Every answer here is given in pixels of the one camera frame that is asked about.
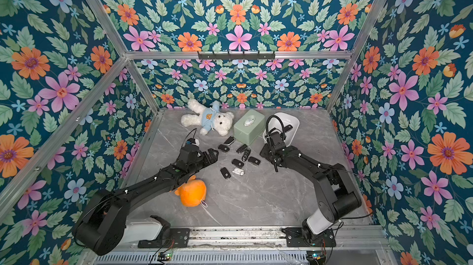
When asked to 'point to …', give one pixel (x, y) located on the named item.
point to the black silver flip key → (229, 141)
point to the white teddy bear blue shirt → (209, 118)
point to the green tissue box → (250, 127)
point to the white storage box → (279, 121)
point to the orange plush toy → (192, 193)
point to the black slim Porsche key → (247, 153)
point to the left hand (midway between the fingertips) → (215, 153)
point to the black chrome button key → (242, 148)
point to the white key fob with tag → (238, 171)
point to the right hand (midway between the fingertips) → (265, 152)
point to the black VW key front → (225, 172)
